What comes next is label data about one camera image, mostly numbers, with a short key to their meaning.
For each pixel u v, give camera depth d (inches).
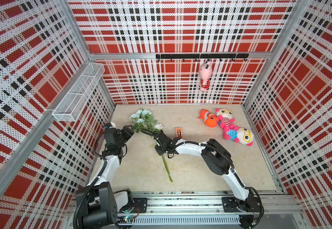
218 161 21.8
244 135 36.7
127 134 29.9
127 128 30.8
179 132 38.0
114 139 24.8
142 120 42.3
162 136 30.6
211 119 39.6
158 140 29.5
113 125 30.2
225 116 41.1
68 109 27.1
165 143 30.0
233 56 34.8
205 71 36.0
